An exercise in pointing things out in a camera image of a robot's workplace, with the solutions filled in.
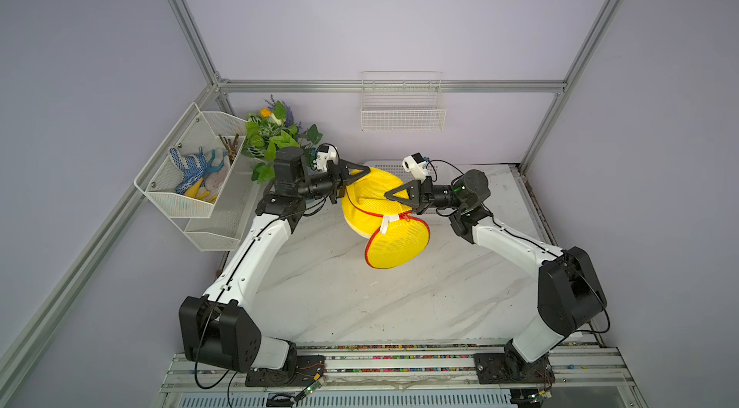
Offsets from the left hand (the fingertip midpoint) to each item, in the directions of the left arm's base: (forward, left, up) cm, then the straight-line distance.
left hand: (368, 176), depth 69 cm
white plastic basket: (+7, -20, -5) cm, 22 cm away
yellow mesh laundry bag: (-14, -6, -5) cm, 16 cm away
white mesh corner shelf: (+3, +44, -4) cm, 44 cm away
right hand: (-7, -5, -2) cm, 9 cm away
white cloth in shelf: (+4, +42, -6) cm, 43 cm away
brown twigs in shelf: (+16, +41, -5) cm, 44 cm away
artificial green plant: (+21, +29, -2) cm, 36 cm away
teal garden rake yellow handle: (-1, +44, -4) cm, 45 cm away
